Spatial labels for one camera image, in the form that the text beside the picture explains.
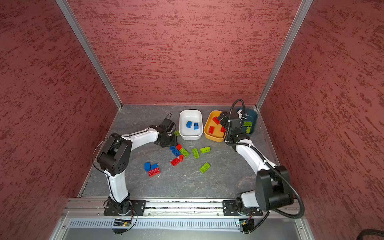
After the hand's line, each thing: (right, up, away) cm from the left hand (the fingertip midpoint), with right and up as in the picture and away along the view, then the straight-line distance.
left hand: (173, 145), depth 96 cm
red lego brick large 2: (-10, -14, -11) cm, 20 cm away
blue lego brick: (+10, +14, +10) cm, 20 cm away
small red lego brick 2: (+4, 0, -2) cm, 4 cm away
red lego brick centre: (+3, -9, -6) cm, 11 cm away
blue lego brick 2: (+15, +13, +7) cm, 21 cm away
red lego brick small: (+30, +17, +14) cm, 37 cm away
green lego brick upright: (+15, -4, -4) cm, 16 cm away
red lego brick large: (+34, +10, +7) cm, 36 cm away
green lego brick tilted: (+8, -4, -2) cm, 9 cm away
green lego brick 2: (+21, -12, -9) cm, 25 cm away
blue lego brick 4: (-15, -11, -8) cm, 20 cm away
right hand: (+31, +18, -9) cm, 37 cm away
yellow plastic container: (+28, +9, +8) cm, 31 cm away
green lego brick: (+21, -2, -2) cm, 21 cm away
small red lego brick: (+26, +10, +7) cm, 28 cm away
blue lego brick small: (-10, -11, -8) cm, 17 cm away
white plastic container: (+15, +20, +16) cm, 30 cm away
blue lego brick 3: (+1, -3, -2) cm, 4 cm away
